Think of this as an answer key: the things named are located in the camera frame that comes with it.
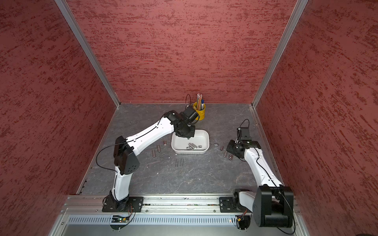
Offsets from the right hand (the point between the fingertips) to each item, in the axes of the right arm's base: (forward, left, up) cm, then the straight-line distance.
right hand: (229, 150), depth 85 cm
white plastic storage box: (+9, +18, -7) cm, 21 cm away
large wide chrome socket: (-1, -2, -7) cm, 7 cm away
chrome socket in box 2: (+6, +24, -7) cm, 26 cm away
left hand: (+6, +24, +8) cm, 26 cm away
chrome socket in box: (+7, +22, -6) cm, 24 cm away
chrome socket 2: (+6, +2, -7) cm, 10 cm away
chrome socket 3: (+1, +1, -8) cm, 8 cm away
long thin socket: (-3, +29, -8) cm, 30 cm away
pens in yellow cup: (+38, +16, +4) cm, 41 cm away
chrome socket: (+9, +6, -8) cm, 13 cm away
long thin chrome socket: (-4, +32, -7) cm, 33 cm away
